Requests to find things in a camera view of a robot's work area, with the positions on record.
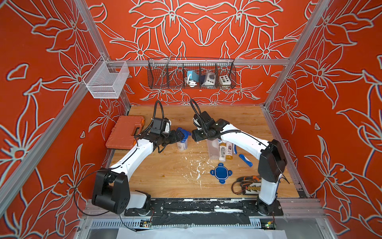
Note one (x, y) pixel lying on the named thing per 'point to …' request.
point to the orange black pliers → (252, 179)
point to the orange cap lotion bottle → (229, 151)
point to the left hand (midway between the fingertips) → (178, 136)
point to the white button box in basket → (225, 80)
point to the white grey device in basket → (210, 79)
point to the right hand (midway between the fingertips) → (192, 135)
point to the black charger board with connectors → (251, 187)
